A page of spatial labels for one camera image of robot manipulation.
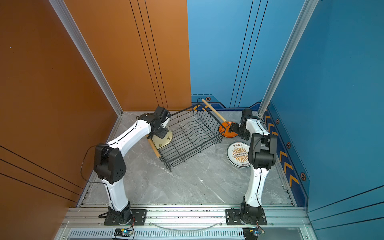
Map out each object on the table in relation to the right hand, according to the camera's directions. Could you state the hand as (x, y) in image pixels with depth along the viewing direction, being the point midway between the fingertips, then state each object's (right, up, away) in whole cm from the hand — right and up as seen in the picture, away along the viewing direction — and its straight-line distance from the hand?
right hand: (234, 132), depth 103 cm
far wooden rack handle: (-49, -6, -25) cm, 55 cm away
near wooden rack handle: (-13, +13, -8) cm, 20 cm away
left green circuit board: (-62, -46, -32) cm, 83 cm away
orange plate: (-9, +3, -11) cm, 15 cm away
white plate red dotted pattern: (0, -13, -9) cm, 16 cm away
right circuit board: (0, -46, -32) cm, 57 cm away
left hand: (-49, +2, -10) cm, 50 cm away
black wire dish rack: (-29, +1, +3) cm, 29 cm away
